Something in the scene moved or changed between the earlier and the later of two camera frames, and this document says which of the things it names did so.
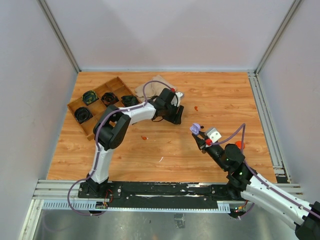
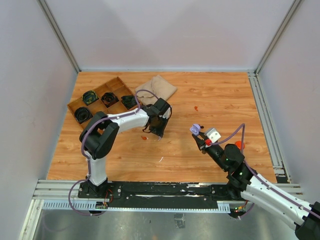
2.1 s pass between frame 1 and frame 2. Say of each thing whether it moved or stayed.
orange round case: stayed
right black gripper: stayed
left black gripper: moved
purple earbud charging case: stayed
